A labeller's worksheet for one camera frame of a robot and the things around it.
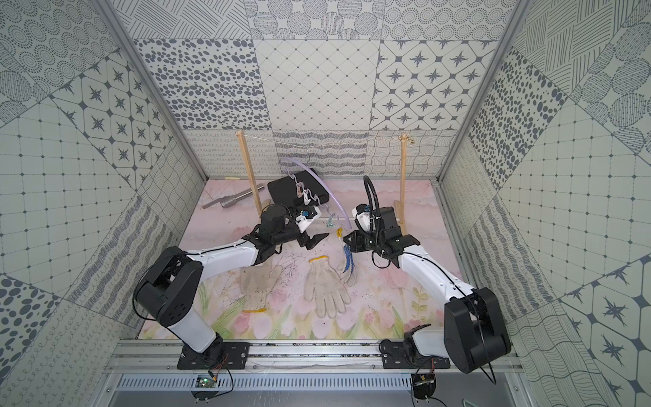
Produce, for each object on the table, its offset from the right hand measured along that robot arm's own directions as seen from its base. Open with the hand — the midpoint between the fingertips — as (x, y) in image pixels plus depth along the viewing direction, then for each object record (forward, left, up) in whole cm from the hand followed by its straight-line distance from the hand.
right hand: (347, 241), depth 84 cm
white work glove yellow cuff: (-13, +6, -14) cm, 20 cm away
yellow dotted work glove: (-10, +33, -12) cm, 36 cm away
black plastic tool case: (+17, +15, +8) cm, 24 cm away
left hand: (+4, +6, +4) cm, 8 cm away
